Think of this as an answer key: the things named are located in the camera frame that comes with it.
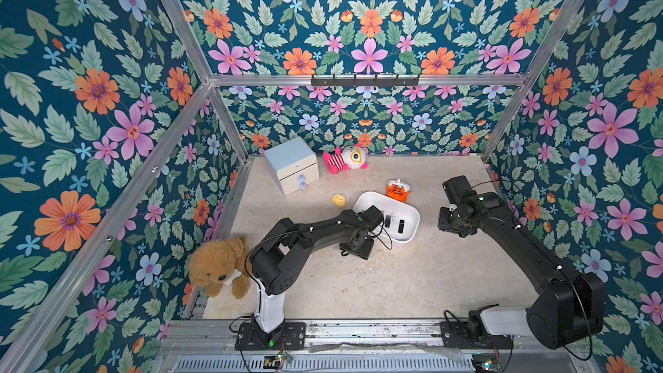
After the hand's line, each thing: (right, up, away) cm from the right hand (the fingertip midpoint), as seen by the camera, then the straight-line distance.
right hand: (446, 222), depth 83 cm
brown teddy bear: (-68, -9, -13) cm, 70 cm away
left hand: (-26, -11, +7) cm, 30 cm away
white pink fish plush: (-32, +24, +28) cm, 49 cm away
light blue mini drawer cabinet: (-53, +20, +15) cm, 58 cm away
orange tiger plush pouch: (-12, +10, +19) cm, 24 cm away
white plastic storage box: (-12, -1, +16) cm, 20 cm away
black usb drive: (-12, -4, +13) cm, 18 cm away
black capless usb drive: (-17, -2, +15) cm, 23 cm away
